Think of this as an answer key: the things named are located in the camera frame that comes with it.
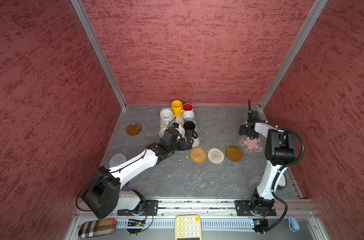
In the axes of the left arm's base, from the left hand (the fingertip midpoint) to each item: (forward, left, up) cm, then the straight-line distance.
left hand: (186, 144), depth 84 cm
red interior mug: (+35, 0, -6) cm, 35 cm away
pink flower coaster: (+6, -43, -12) cm, 45 cm away
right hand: (+15, -42, -12) cm, 46 cm away
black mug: (+15, -2, -5) cm, 16 cm away
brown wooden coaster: (+1, -31, -13) cm, 34 cm away
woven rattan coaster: (-1, -7, -13) cm, 15 cm away
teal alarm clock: (-18, -53, -9) cm, 56 cm away
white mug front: (+11, +3, -4) cm, 13 cm away
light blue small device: (-36, -51, -9) cm, 63 cm away
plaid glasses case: (-39, +41, -10) cm, 57 cm away
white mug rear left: (+27, +15, -8) cm, 32 cm away
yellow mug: (+33, +7, -4) cm, 34 cm away
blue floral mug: (+29, -2, -9) cm, 30 cm away
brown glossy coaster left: (+19, +39, -13) cm, 45 cm away
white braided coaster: (-1, -19, -12) cm, 22 cm away
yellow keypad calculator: (-38, -1, -10) cm, 39 cm away
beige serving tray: (+29, +6, -14) cm, 33 cm away
